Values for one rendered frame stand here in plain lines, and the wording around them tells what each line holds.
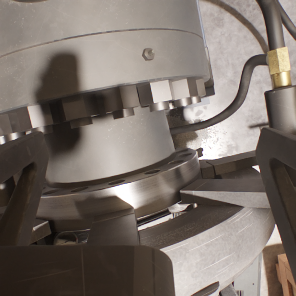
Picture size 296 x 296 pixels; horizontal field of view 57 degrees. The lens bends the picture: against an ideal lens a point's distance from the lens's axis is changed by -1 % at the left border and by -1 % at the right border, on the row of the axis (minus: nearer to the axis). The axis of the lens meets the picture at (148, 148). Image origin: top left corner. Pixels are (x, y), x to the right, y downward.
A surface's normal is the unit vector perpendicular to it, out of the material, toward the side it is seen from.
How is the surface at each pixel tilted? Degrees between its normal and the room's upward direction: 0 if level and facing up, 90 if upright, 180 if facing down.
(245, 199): 40
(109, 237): 90
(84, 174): 13
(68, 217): 18
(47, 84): 5
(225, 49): 0
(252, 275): 0
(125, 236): 90
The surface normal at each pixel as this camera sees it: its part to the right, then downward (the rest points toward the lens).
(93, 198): -0.04, 0.13
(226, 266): 0.47, 0.02
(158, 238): -0.21, -0.97
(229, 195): -0.62, 0.22
